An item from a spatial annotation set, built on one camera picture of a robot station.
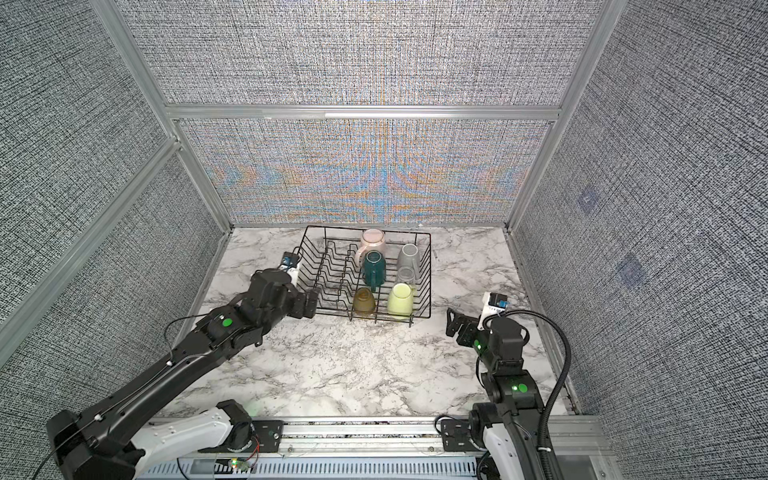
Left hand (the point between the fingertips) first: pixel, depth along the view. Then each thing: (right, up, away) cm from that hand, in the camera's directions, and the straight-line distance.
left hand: (305, 287), depth 76 cm
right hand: (+41, -6, +1) cm, 42 cm away
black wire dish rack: (+1, +5, +24) cm, 25 cm away
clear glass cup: (+28, +2, +19) cm, 34 cm away
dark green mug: (+17, +4, +18) cm, 25 cm away
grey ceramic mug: (+28, +7, +19) cm, 35 cm away
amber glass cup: (+14, -6, +12) cm, 20 cm away
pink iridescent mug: (+16, +13, +22) cm, 30 cm away
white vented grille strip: (+4, -42, -6) cm, 43 cm away
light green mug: (+25, -5, +10) cm, 27 cm away
